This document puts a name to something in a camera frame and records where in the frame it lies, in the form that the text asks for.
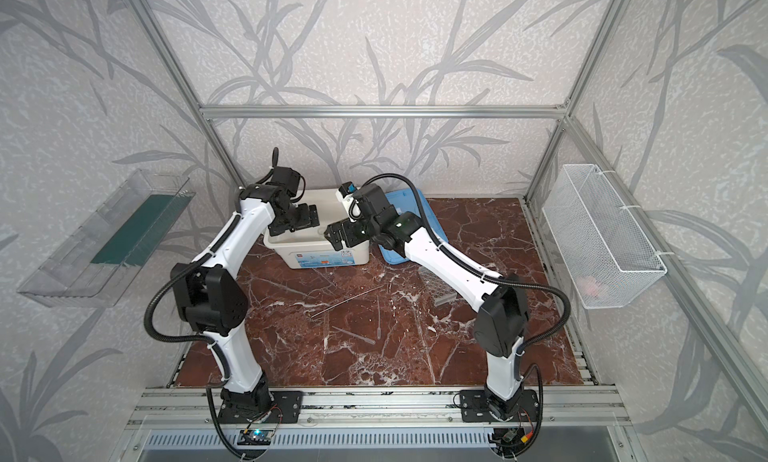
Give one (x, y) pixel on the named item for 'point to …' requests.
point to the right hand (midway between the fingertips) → (342, 217)
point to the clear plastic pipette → (373, 342)
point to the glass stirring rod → (379, 325)
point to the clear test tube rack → (440, 291)
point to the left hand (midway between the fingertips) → (307, 213)
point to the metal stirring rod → (380, 286)
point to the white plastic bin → (309, 248)
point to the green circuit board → (259, 437)
